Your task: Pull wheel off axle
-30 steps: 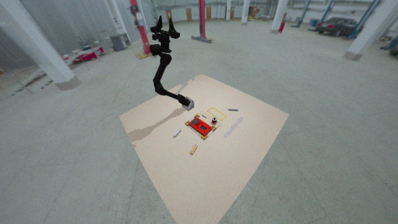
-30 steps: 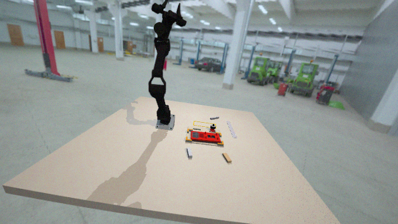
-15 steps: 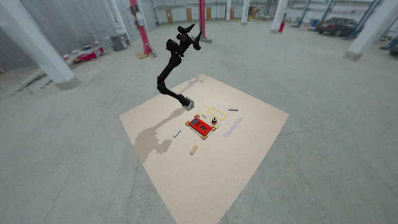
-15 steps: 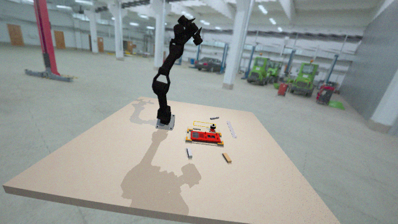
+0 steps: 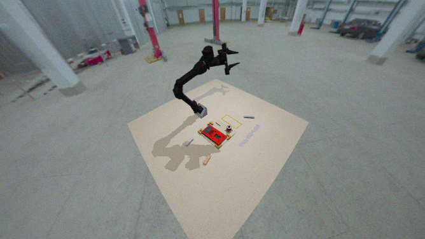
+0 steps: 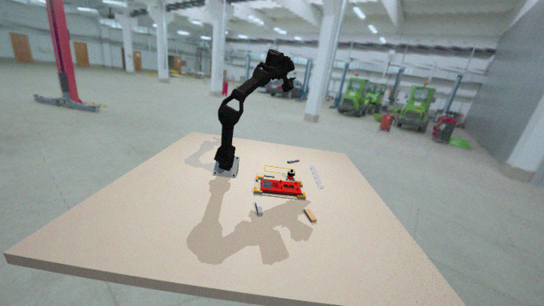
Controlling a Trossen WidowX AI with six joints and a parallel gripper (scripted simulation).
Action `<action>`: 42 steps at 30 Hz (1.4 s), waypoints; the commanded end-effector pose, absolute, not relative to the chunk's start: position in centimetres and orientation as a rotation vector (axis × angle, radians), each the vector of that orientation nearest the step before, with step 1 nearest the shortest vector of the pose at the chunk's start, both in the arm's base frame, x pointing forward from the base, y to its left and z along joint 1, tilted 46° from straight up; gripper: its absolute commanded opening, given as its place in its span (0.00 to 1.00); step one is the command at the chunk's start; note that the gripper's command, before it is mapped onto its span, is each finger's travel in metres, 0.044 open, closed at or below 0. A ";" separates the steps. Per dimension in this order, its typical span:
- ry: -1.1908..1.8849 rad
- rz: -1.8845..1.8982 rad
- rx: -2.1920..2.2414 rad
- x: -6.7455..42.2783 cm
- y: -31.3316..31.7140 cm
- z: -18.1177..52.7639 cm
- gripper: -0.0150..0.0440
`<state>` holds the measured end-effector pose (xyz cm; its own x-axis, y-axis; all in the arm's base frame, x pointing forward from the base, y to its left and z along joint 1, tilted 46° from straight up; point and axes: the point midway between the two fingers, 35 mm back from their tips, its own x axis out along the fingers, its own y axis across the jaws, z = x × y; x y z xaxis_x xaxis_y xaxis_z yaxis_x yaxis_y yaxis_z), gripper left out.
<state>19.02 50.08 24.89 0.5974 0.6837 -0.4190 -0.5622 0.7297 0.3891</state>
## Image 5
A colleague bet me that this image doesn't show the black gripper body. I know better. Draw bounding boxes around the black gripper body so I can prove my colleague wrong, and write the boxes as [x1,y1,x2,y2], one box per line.
[214,43,230,75]

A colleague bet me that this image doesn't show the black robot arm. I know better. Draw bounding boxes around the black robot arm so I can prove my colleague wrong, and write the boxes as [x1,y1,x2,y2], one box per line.
[172,46,227,114]

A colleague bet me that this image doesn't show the tan wooden block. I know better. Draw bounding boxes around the tan wooden block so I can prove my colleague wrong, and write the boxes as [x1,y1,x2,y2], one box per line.
[203,154,211,165]

